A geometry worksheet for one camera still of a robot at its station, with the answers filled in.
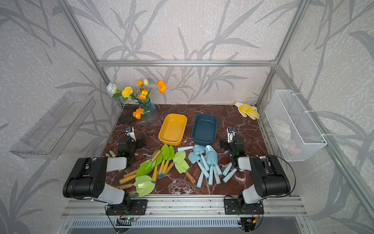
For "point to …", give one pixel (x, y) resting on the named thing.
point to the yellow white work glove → (246, 109)
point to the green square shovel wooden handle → (184, 167)
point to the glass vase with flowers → (148, 111)
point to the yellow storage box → (173, 129)
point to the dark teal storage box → (204, 128)
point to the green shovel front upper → (138, 179)
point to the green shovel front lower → (143, 188)
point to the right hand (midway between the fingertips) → (228, 135)
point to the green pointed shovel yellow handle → (165, 153)
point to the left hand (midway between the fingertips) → (136, 135)
